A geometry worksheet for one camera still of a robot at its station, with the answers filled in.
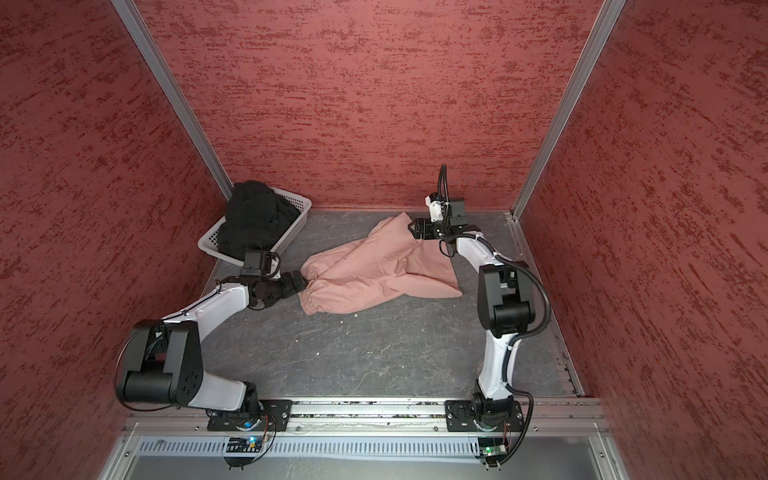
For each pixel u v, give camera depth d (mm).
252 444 698
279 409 757
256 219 1057
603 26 729
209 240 1004
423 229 875
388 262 1002
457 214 789
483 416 668
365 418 757
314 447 775
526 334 550
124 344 711
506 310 533
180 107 882
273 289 788
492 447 710
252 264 719
